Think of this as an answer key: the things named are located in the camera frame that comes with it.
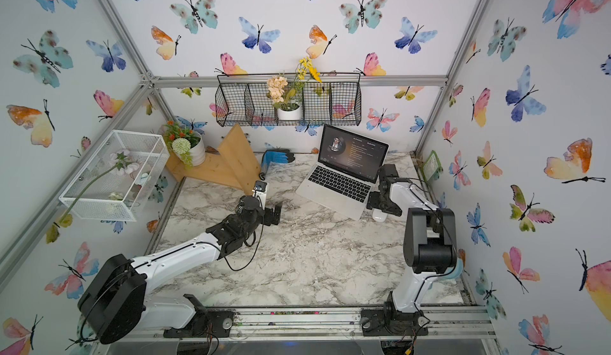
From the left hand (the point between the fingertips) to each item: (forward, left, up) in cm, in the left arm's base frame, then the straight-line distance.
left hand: (272, 198), depth 85 cm
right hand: (+3, -43, -10) cm, 44 cm away
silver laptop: (+24, -31, -10) cm, 40 cm away
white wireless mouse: (-1, -40, -12) cm, 42 cm away
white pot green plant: (+22, +34, +6) cm, 41 cm away
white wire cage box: (-1, +45, +13) cm, 47 cm away
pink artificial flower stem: (+2, +43, +18) cm, 47 cm away
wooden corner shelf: (+13, +15, +3) cm, 20 cm away
